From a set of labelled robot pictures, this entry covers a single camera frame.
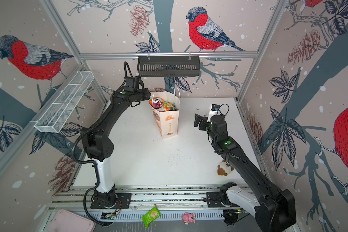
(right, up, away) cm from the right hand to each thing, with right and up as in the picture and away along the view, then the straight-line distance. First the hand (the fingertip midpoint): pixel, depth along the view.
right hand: (201, 116), depth 78 cm
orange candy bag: (-19, +6, +11) cm, 23 cm away
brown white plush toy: (+14, -31, +5) cm, 34 cm away
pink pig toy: (-9, -48, -11) cm, 50 cm away
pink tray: (-66, -50, -10) cm, 84 cm away
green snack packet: (-26, -48, -9) cm, 56 cm away
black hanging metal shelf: (-20, +37, +29) cm, 51 cm away
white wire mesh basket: (-79, +1, -2) cm, 79 cm away
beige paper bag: (-19, -3, +6) cm, 21 cm away
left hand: (-31, +15, +11) cm, 36 cm away
